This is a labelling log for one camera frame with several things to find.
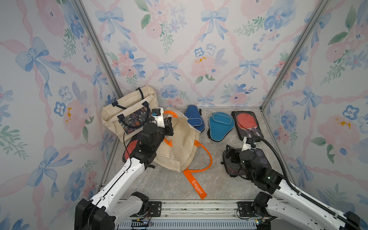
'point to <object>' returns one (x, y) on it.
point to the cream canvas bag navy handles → (126, 117)
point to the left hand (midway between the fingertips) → (171, 116)
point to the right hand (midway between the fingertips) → (231, 141)
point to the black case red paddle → (247, 124)
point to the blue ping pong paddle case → (194, 118)
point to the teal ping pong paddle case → (220, 124)
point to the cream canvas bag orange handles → (187, 154)
